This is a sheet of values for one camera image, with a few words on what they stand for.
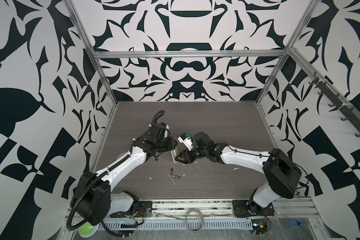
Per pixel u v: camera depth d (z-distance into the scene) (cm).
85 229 67
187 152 72
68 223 36
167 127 79
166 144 73
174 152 79
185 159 73
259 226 71
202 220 71
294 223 70
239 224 71
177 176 84
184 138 74
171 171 85
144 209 73
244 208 74
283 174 45
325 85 66
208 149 66
